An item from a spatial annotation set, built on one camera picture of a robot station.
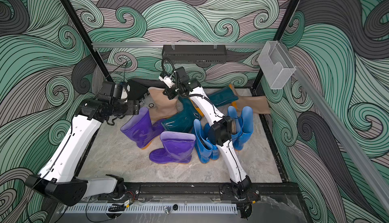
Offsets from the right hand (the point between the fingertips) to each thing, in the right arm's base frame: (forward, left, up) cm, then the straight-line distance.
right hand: (162, 92), depth 86 cm
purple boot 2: (-33, -11, -2) cm, 34 cm away
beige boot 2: (+6, -65, -20) cm, 68 cm away
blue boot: (-34, -22, +2) cm, 41 cm away
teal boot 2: (+14, -40, -20) cm, 47 cm away
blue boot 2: (-15, -38, 0) cm, 41 cm away
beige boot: (-2, +1, -12) cm, 12 cm away
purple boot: (-23, +8, 0) cm, 24 cm away
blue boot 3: (-25, -43, +2) cm, 49 cm away
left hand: (-14, +13, +7) cm, 20 cm away
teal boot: (-11, -11, -15) cm, 22 cm away
